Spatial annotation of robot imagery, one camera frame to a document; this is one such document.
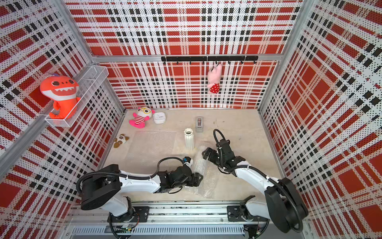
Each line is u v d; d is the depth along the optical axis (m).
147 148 0.98
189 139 0.87
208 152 0.78
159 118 1.12
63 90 0.62
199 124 1.08
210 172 0.88
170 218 0.73
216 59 0.89
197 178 0.75
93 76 0.89
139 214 0.73
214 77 0.95
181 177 0.64
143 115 1.10
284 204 0.41
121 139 1.00
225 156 0.66
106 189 0.43
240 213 0.73
